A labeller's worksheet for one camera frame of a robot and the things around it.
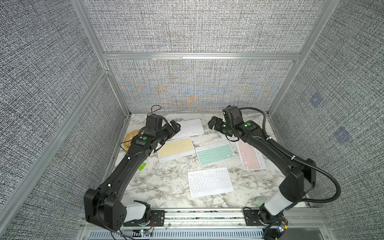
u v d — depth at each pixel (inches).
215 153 38.3
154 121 22.7
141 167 35.5
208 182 33.1
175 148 38.9
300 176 16.6
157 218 28.9
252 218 28.7
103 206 15.1
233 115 23.9
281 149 18.9
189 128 43.2
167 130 27.0
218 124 28.7
